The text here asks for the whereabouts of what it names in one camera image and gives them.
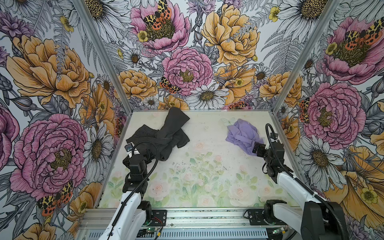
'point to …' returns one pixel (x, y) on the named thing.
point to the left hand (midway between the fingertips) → (139, 154)
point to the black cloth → (170, 134)
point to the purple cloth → (244, 134)
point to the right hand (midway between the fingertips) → (262, 147)
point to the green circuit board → (150, 229)
